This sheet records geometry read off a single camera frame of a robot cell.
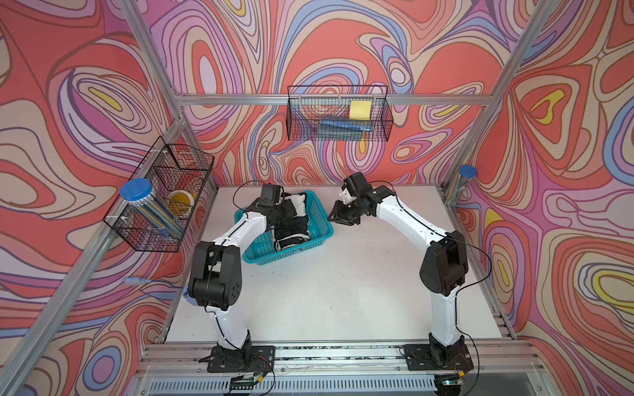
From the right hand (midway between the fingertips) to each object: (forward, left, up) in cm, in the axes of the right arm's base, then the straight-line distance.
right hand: (333, 224), depth 88 cm
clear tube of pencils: (+23, -57, +2) cm, 61 cm away
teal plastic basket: (-1, +28, -14) cm, 32 cm away
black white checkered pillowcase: (+3, +15, -7) cm, 17 cm away
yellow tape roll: (-1, +48, +16) cm, 51 cm away
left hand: (+9, +16, -1) cm, 18 cm away
